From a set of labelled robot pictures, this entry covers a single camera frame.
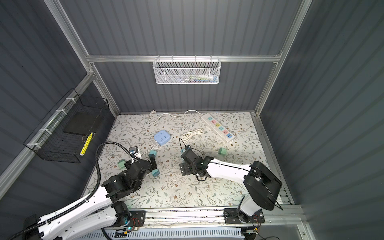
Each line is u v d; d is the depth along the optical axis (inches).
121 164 35.8
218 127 42.6
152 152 37.9
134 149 25.3
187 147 30.4
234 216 28.5
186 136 40.4
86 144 27.3
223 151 37.9
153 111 48.5
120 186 20.9
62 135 28.3
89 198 18.9
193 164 25.3
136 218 28.6
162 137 40.2
